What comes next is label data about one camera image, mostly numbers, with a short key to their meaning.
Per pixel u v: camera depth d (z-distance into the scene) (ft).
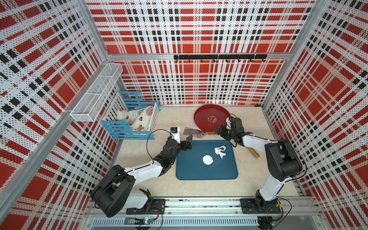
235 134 2.46
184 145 2.48
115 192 1.38
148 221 2.27
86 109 2.26
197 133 3.53
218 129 2.90
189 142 2.51
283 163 1.59
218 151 3.05
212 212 2.41
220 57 2.96
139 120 3.42
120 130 3.25
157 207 2.42
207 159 2.98
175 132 2.36
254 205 2.36
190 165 2.86
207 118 3.72
